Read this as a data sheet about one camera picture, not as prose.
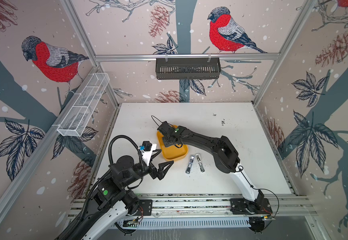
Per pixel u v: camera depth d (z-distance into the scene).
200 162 0.88
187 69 1.05
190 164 0.88
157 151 0.67
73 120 0.71
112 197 0.47
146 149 0.54
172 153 0.90
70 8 0.72
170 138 0.69
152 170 0.55
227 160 0.56
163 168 0.56
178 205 0.76
